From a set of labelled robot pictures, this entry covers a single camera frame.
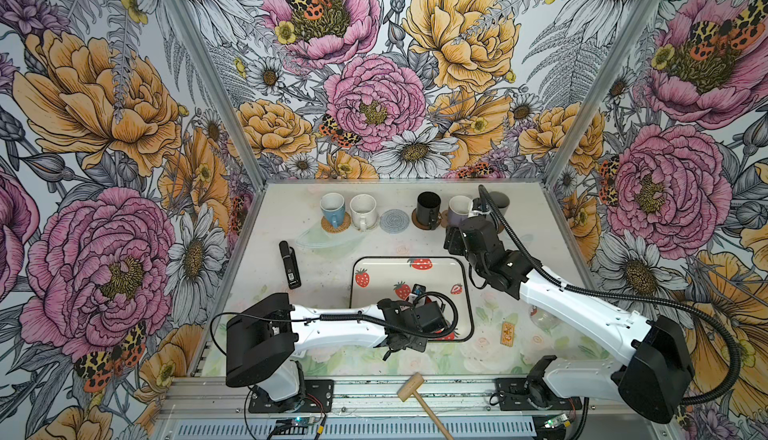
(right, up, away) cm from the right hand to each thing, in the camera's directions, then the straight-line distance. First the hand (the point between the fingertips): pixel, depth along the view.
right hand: (458, 237), depth 82 cm
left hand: (-13, -26, -2) cm, 30 cm away
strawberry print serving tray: (-23, -14, +13) cm, 30 cm away
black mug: (-6, +8, +20) cm, 22 cm away
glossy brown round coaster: (-9, +3, +27) cm, 28 cm away
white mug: (-28, +8, +26) cm, 39 cm away
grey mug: (+19, +10, +20) cm, 29 cm away
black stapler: (-50, -10, +14) cm, 53 cm away
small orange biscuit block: (+14, -27, +1) cm, 30 cm away
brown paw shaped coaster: (+1, +4, +27) cm, 27 cm away
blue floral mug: (-37, +8, +19) cm, 43 cm away
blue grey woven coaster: (-17, +3, +27) cm, 32 cm away
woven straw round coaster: (-36, +1, +24) cm, 44 cm away
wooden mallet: (-14, -37, -7) cm, 40 cm away
